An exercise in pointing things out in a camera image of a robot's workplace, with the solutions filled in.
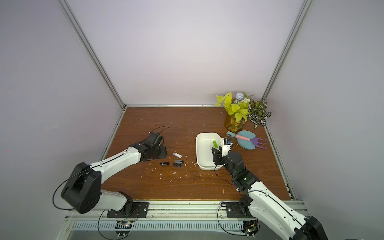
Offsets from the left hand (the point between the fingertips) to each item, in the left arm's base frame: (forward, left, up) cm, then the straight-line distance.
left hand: (166, 152), depth 89 cm
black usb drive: (-6, +1, -4) cm, 7 cm away
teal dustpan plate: (+9, -52, -5) cm, 54 cm away
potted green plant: (+19, -44, +19) cm, 51 cm away
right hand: (-2, -29, +11) cm, 32 cm away
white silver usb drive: (0, -6, -5) cm, 8 cm away
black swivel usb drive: (-5, -7, -6) cm, 10 cm away
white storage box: (-1, -24, -3) cm, 24 cm away
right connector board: (-36, -45, -6) cm, 58 cm away
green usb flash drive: (+8, -31, -5) cm, 33 cm away
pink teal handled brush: (+16, -42, -3) cm, 45 cm away
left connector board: (-37, +17, -9) cm, 42 cm away
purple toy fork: (+11, -59, -5) cm, 60 cm away
